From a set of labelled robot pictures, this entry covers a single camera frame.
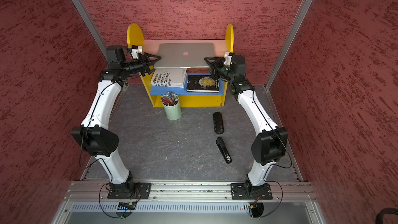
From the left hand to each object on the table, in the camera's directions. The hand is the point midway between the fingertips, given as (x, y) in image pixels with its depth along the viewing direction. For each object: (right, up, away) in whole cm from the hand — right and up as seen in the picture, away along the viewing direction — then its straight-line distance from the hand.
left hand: (159, 62), depth 73 cm
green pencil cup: (+2, -26, +23) cm, 35 cm away
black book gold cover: (+20, -7, +27) cm, 35 cm away
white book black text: (-2, -3, +27) cm, 27 cm away
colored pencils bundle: (-1, -18, +22) cm, 28 cm away
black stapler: (+33, -47, +12) cm, 58 cm away
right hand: (+21, 0, 0) cm, 21 cm away
